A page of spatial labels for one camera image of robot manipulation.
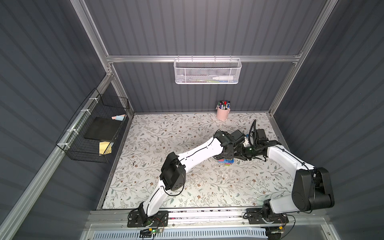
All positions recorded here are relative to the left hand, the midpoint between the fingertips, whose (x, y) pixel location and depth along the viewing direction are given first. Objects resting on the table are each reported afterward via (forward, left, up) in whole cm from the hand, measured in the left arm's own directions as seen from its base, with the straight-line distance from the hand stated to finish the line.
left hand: (229, 158), depth 81 cm
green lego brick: (+2, -2, -13) cm, 13 cm away
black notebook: (+9, +66, +15) cm, 68 cm away
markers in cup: (+43, -2, +1) cm, 43 cm away
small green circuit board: (-32, +42, -13) cm, 54 cm away
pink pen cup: (+41, -3, -8) cm, 42 cm away
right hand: (+2, -3, -2) cm, 4 cm away
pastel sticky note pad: (+17, +61, +15) cm, 65 cm away
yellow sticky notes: (-6, +56, +21) cm, 60 cm away
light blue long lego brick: (+2, 0, -8) cm, 8 cm away
